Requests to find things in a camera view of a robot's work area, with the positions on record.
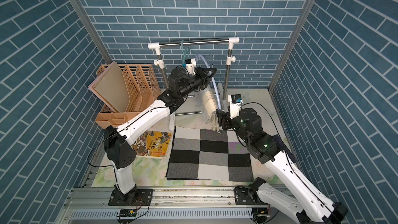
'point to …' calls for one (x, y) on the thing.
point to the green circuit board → (127, 213)
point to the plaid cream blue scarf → (209, 109)
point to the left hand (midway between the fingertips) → (222, 70)
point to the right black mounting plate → (243, 196)
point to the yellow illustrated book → (152, 144)
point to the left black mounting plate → (136, 197)
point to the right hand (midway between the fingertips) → (224, 109)
